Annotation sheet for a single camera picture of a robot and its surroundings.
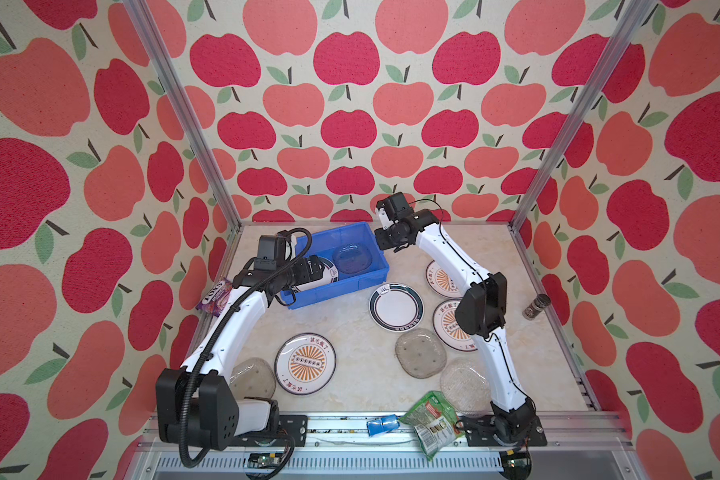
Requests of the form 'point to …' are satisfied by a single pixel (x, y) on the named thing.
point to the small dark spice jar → (537, 307)
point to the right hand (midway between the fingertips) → (387, 237)
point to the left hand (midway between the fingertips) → (315, 270)
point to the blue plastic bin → (324, 244)
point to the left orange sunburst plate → (304, 363)
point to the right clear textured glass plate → (467, 389)
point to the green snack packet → (436, 424)
